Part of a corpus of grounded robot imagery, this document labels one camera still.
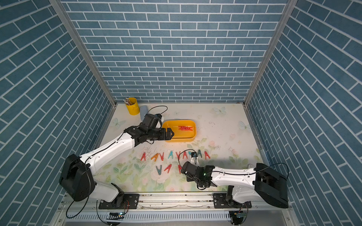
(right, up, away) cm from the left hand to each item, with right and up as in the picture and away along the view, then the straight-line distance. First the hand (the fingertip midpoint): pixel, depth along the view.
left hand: (172, 135), depth 82 cm
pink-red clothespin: (+7, -14, +9) cm, 18 cm away
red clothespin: (-20, -15, +9) cm, 26 cm away
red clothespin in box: (+10, +2, +21) cm, 23 cm away
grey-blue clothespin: (-8, -22, +2) cm, 24 cm away
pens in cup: (-34, +21, +16) cm, 43 cm away
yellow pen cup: (-32, +16, +24) cm, 44 cm away
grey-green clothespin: (+17, -12, +6) cm, 22 cm away
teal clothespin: (-1, -14, +8) cm, 16 cm away
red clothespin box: (-2, -20, +4) cm, 21 cm away
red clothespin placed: (-7, -15, +8) cm, 19 cm away
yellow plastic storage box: (+7, 0, +20) cm, 21 cm away
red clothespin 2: (+22, -14, +9) cm, 27 cm away
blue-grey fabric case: (-27, +16, +33) cm, 45 cm away
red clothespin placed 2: (+3, -15, +9) cm, 18 cm away
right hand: (+10, -23, 0) cm, 25 cm away
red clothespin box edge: (+6, +2, +20) cm, 21 cm away
